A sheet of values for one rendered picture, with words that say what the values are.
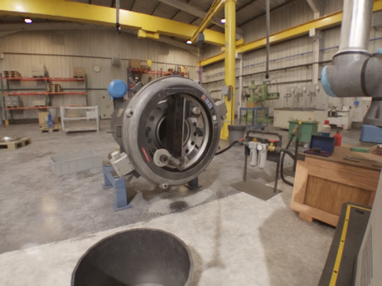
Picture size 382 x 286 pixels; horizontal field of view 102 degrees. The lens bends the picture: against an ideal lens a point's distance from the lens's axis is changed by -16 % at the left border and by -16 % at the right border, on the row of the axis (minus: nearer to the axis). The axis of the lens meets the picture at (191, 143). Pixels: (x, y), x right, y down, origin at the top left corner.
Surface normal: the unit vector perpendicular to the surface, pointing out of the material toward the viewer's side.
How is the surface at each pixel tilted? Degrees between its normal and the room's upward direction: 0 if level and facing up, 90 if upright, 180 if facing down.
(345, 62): 81
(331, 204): 90
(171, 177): 90
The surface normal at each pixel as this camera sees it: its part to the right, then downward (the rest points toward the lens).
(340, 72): -0.93, -0.11
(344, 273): 0.00, -0.98
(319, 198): -0.81, 0.11
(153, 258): -0.14, 0.13
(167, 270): -0.44, 0.11
